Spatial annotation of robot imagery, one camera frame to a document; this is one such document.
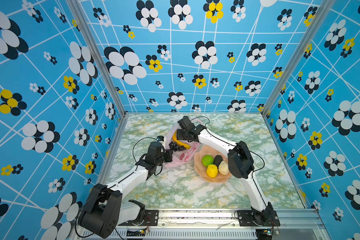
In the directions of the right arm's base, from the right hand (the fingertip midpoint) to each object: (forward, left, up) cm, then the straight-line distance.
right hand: (181, 134), depth 98 cm
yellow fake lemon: (-24, -18, -2) cm, 30 cm away
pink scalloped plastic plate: (-22, -12, -5) cm, 26 cm away
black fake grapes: (-7, +4, -4) cm, 9 cm away
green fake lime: (-18, -16, -2) cm, 24 cm away
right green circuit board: (-52, -41, -10) cm, 67 cm away
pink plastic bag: (-17, -1, 0) cm, 17 cm away
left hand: (-14, +4, +2) cm, 15 cm away
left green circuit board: (-52, +21, -10) cm, 57 cm away
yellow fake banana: (-8, +3, +8) cm, 12 cm away
